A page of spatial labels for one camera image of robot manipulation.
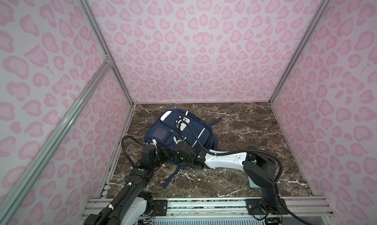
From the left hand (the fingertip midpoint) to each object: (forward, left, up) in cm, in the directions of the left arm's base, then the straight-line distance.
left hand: (171, 147), depth 84 cm
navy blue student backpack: (+14, +1, +1) cm, 14 cm away
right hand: (-3, -1, -2) cm, 3 cm away
